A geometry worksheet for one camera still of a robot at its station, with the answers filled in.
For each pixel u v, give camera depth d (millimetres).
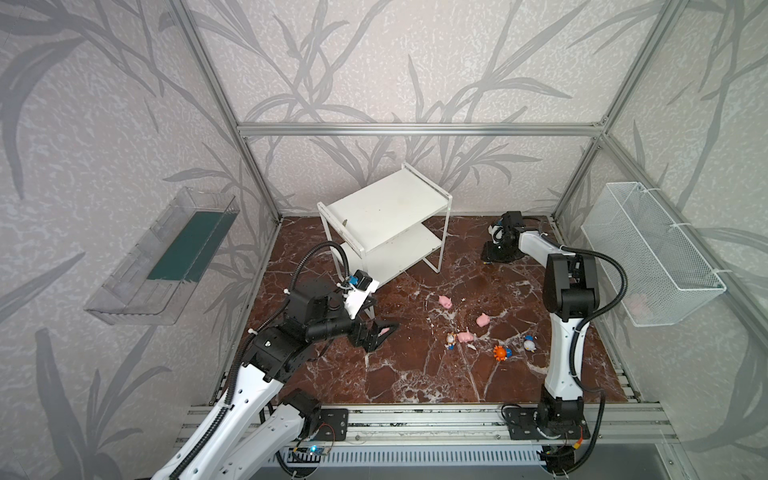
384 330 912
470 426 749
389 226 730
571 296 597
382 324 585
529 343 861
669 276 604
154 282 634
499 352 844
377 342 578
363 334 569
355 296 574
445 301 943
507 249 845
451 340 864
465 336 864
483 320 906
